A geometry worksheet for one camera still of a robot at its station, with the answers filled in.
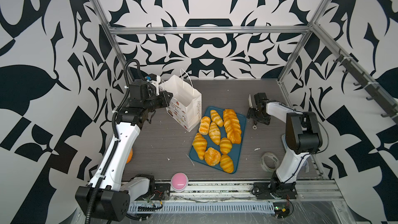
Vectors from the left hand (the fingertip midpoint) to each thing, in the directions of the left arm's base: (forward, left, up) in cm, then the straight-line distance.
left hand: (171, 91), depth 72 cm
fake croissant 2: (-2, -16, -27) cm, 31 cm away
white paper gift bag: (-5, -6, -6) cm, 10 cm away
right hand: (+4, -49, -30) cm, 57 cm away
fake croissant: (+2, -23, -28) cm, 37 cm away
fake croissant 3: (-8, -21, -28) cm, 36 cm away
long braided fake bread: (-2, -32, -29) cm, 43 cm away
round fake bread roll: (-21, -19, -28) cm, 39 cm away
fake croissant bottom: (-25, -26, -28) cm, 45 cm away
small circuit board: (-44, -48, -32) cm, 73 cm away
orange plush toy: (-19, +23, -27) cm, 41 cm away
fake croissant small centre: (-15, -27, -29) cm, 42 cm away
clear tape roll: (-23, -49, -32) cm, 63 cm away
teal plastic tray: (-19, -31, -31) cm, 48 cm away
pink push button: (-32, -2, -31) cm, 44 cm away
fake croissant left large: (-14, -12, -28) cm, 33 cm away
